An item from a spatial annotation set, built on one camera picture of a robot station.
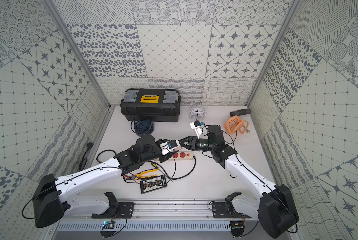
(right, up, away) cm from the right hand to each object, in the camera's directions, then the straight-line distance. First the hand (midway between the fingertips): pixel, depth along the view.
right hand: (179, 144), depth 73 cm
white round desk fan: (+12, +18, +35) cm, 41 cm away
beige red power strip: (+1, -10, +17) cm, 20 cm away
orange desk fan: (+35, +9, +22) cm, 43 cm away
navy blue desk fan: (-26, +7, +27) cm, 38 cm away
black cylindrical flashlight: (+45, +17, +38) cm, 61 cm away
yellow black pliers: (-25, -20, +11) cm, 34 cm away
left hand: (-3, +2, +2) cm, 4 cm away
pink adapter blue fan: (0, 0, -10) cm, 10 cm away
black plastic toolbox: (-14, +22, +25) cm, 36 cm away
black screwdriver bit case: (-15, -24, +9) cm, 30 cm away
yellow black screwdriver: (-15, -16, +15) cm, 27 cm away
